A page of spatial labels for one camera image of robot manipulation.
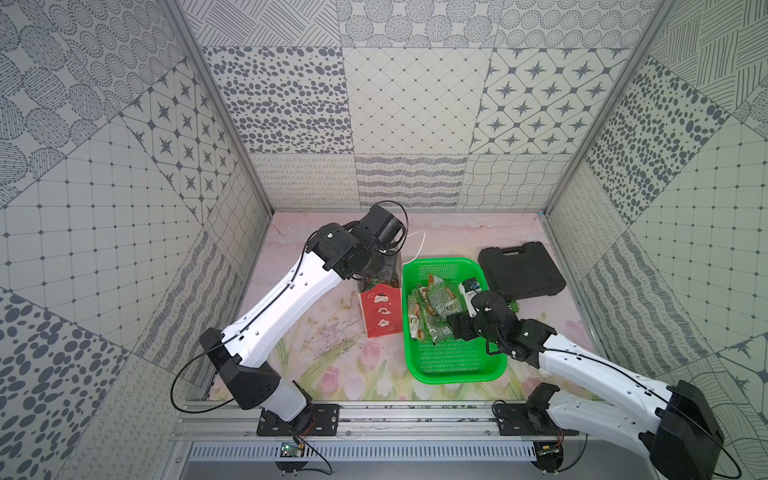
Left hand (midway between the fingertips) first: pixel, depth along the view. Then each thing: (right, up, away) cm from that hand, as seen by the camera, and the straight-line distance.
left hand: (385, 258), depth 70 cm
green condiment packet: (+16, -14, +17) cm, 27 cm away
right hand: (+21, -17, +12) cm, 30 cm away
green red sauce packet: (+10, -17, +13) cm, 24 cm away
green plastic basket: (+18, -30, +14) cm, 38 cm away
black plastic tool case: (+46, -6, +30) cm, 55 cm away
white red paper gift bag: (-1, -11, +5) cm, 12 cm away
